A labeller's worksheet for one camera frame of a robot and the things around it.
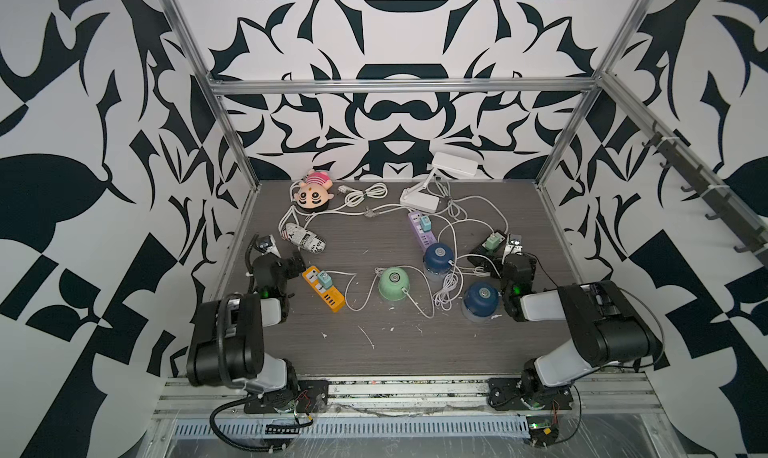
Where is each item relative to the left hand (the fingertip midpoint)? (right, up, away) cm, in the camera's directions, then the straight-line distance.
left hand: (278, 249), depth 92 cm
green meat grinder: (+34, -8, -10) cm, 37 cm away
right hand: (+71, 0, +2) cm, 71 cm away
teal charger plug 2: (+16, -8, -6) cm, 19 cm away
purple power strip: (+46, +2, +9) cm, 47 cm away
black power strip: (+66, -1, +5) cm, 66 cm away
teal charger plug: (+46, +8, +7) cm, 47 cm away
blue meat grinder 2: (+58, -12, -13) cm, 61 cm away
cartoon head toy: (+8, +17, +12) cm, 23 cm away
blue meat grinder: (+47, -3, -5) cm, 48 cm away
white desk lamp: (+43, +17, +19) cm, 50 cm away
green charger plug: (+66, +2, +2) cm, 66 cm away
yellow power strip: (+17, -14, -5) cm, 22 cm away
